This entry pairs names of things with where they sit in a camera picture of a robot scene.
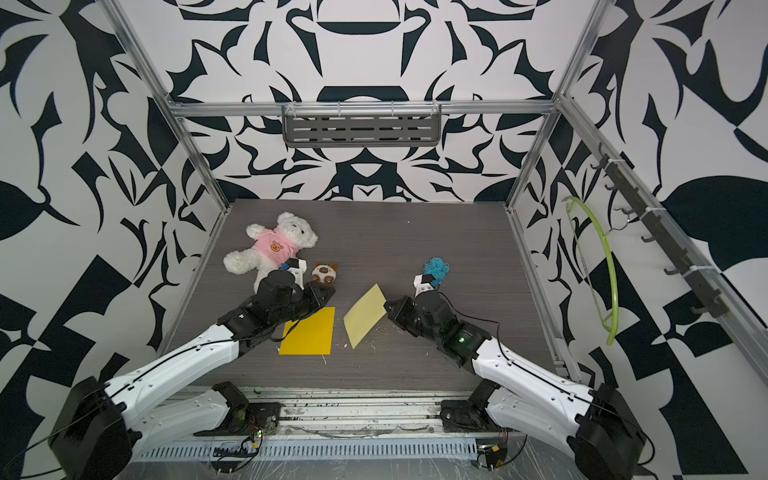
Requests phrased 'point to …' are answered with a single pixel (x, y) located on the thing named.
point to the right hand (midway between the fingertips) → (381, 301)
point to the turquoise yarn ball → (437, 268)
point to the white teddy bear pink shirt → (271, 248)
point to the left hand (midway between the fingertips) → (336, 284)
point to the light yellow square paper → (361, 319)
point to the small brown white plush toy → (324, 272)
